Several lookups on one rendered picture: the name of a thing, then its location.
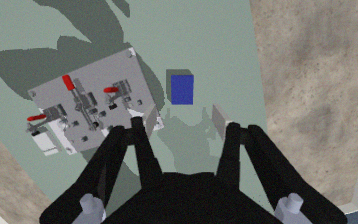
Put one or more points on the grey fixture plate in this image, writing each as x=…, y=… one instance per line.
x=95, y=77

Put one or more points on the dark blue rectangular plate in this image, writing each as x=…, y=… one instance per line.
x=182, y=89

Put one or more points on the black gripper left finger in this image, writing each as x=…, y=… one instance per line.
x=85, y=200

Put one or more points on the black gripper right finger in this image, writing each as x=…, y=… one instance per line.
x=293, y=200

